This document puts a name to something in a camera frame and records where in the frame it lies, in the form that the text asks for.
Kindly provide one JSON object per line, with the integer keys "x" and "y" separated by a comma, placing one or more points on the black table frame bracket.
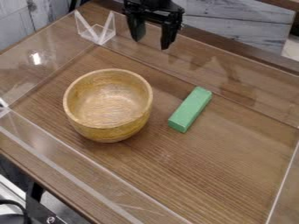
{"x": 39, "y": 213}

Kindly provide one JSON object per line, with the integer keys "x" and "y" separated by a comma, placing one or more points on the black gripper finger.
{"x": 169, "y": 31}
{"x": 136, "y": 25}

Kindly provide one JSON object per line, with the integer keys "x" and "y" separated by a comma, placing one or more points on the clear acrylic corner bracket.
{"x": 99, "y": 34}

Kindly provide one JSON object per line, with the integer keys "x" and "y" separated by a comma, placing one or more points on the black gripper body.
{"x": 157, "y": 11}

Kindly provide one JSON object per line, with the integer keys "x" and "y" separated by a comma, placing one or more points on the brown wooden bowl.
{"x": 107, "y": 104}

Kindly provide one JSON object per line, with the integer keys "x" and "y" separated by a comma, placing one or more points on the green rectangular block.
{"x": 189, "y": 109}

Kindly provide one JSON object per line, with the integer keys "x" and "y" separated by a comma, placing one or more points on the clear acrylic tray wall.
{"x": 215, "y": 175}

